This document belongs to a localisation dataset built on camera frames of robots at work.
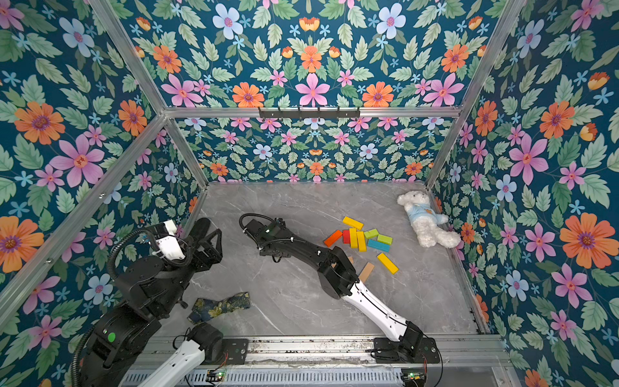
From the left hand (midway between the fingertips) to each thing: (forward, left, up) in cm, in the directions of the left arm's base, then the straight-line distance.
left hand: (211, 235), depth 61 cm
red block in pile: (+18, -39, -35) cm, 55 cm away
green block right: (+15, -55, -34) cm, 66 cm away
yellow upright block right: (+15, -45, -34) cm, 58 cm away
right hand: (+16, -11, -35) cm, 40 cm away
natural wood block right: (+1, -44, -33) cm, 55 cm away
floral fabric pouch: (-8, +13, -32) cm, 36 cm away
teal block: (+13, -52, -35) cm, 64 cm away
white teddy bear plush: (+17, -70, -27) cm, 77 cm away
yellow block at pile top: (+24, -43, -34) cm, 60 cm away
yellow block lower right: (+2, -55, -35) cm, 65 cm away
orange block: (+18, -33, -35) cm, 52 cm away
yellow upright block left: (+16, -42, -34) cm, 56 cm away
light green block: (+18, -50, -34) cm, 63 cm away
